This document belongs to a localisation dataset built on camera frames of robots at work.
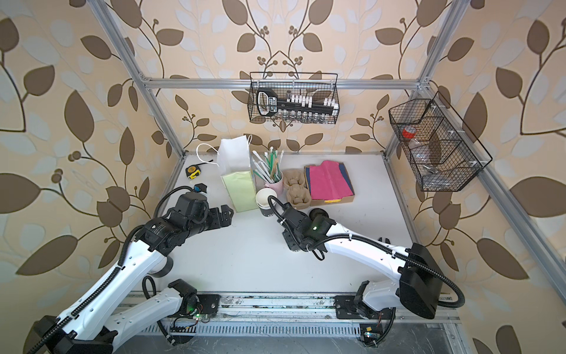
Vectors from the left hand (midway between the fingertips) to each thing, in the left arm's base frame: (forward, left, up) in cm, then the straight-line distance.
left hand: (219, 211), depth 75 cm
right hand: (-3, -26, -11) cm, 29 cm away
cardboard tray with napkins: (+24, -42, -15) cm, 51 cm away
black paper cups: (+13, -12, -11) cm, 21 cm away
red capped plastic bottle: (+32, -72, +10) cm, 79 cm away
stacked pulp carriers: (+19, -28, -16) cm, 37 cm away
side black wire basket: (+14, -76, +15) cm, 79 cm away
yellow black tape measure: (+34, +26, -18) cm, 46 cm away
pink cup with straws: (+25, -15, -6) cm, 30 cm away
